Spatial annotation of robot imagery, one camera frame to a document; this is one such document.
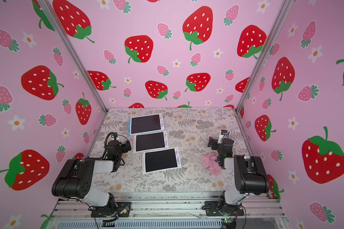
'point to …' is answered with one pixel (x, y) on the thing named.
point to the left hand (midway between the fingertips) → (121, 141)
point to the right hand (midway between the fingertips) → (223, 139)
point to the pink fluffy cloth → (208, 161)
